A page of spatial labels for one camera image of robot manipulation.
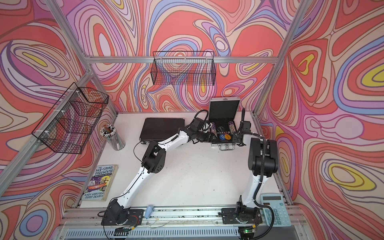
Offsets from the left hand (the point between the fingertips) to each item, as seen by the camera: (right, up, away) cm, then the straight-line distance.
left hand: (217, 140), depth 98 cm
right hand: (+17, -1, +5) cm, 18 cm away
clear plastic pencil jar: (-65, +6, -11) cm, 67 cm away
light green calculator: (+28, -35, -26) cm, 52 cm away
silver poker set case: (+4, +20, 0) cm, 20 cm away
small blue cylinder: (-38, -32, -25) cm, 56 cm away
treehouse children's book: (-68, -24, -17) cm, 74 cm away
